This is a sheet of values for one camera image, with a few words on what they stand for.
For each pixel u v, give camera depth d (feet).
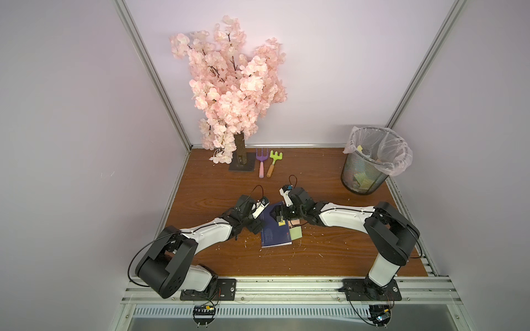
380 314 2.29
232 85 2.42
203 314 2.37
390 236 1.51
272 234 2.80
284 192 2.71
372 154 3.30
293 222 2.73
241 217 2.28
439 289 2.42
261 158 3.73
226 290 2.39
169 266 1.40
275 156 3.75
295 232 2.76
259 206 2.60
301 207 2.28
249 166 3.66
